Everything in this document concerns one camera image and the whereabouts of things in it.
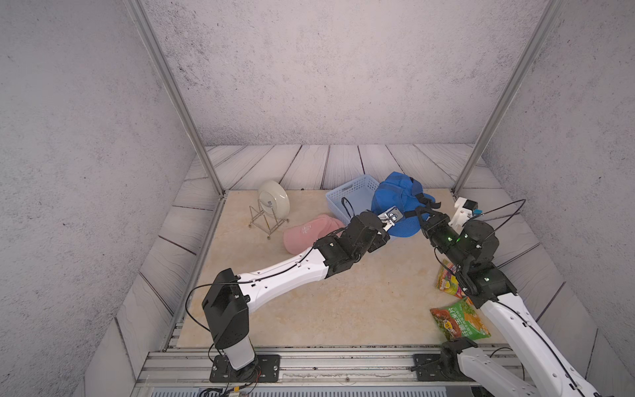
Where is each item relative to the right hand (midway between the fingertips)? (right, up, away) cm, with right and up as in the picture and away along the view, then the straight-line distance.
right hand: (415, 207), depth 68 cm
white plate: (-45, +4, +31) cm, 54 cm away
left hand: (-8, -4, +6) cm, 11 cm away
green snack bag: (+19, -35, +11) cm, 41 cm away
